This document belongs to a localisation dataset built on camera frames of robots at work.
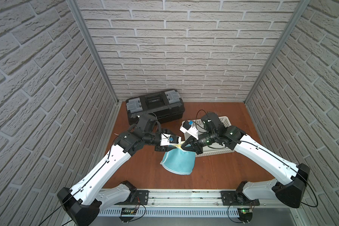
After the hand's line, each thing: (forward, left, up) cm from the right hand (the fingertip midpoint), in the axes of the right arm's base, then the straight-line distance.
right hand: (183, 147), depth 65 cm
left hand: (+5, +3, +2) cm, 6 cm away
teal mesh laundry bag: (-5, +3, -3) cm, 7 cm away
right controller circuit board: (-26, -30, -26) cm, 48 cm away
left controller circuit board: (-21, +31, -28) cm, 47 cm away
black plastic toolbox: (+36, +9, -8) cm, 38 cm away
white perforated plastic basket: (+6, -16, -19) cm, 25 cm away
